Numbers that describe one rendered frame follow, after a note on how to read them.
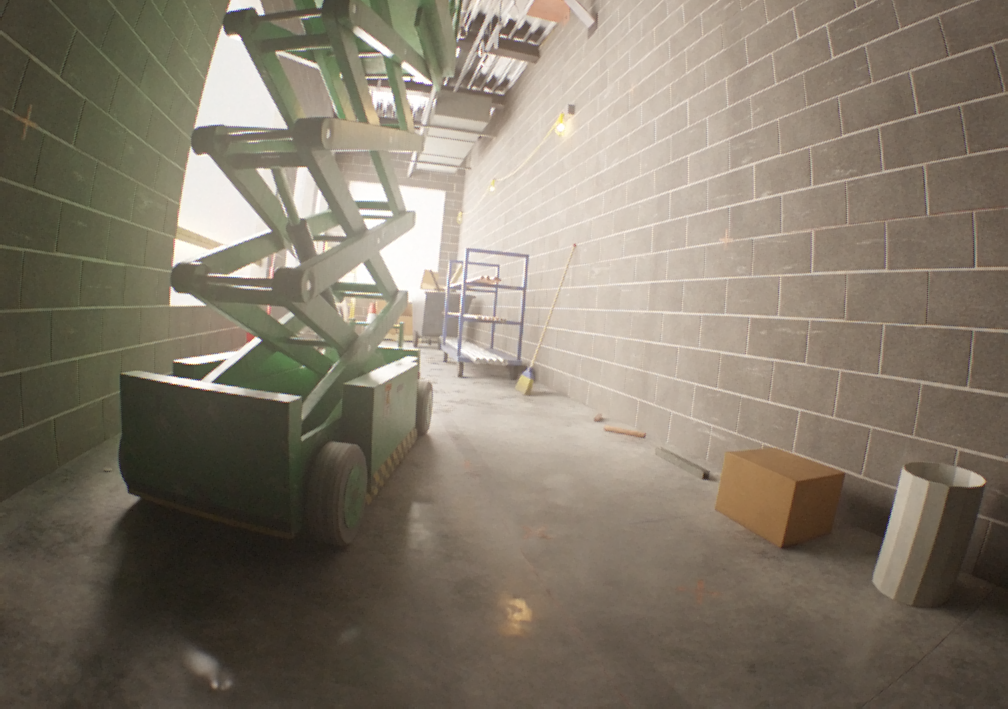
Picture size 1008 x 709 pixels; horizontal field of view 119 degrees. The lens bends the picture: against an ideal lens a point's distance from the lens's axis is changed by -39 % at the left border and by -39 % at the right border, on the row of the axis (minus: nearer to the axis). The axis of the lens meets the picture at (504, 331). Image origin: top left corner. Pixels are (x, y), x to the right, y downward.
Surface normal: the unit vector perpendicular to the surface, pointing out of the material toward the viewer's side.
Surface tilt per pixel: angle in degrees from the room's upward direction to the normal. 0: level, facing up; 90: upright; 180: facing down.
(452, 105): 90
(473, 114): 90
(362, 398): 90
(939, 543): 90
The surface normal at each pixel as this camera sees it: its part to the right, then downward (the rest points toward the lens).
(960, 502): -0.53, -0.01
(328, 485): 0.04, -0.48
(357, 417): -0.01, 0.04
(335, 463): 0.06, -0.78
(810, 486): 0.24, 0.05
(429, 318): 0.25, 0.58
